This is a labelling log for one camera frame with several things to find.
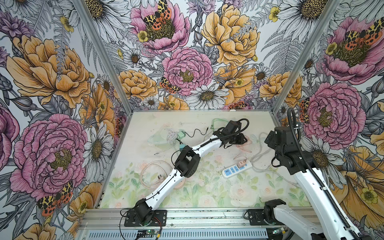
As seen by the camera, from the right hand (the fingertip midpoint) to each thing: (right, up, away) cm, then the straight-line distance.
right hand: (279, 142), depth 73 cm
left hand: (-8, -3, +26) cm, 27 cm away
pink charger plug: (-15, -13, +13) cm, 23 cm away
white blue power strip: (-18, -17, +15) cm, 29 cm away
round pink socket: (-48, -24, +10) cm, 55 cm away
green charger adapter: (-50, +2, +32) cm, 59 cm away
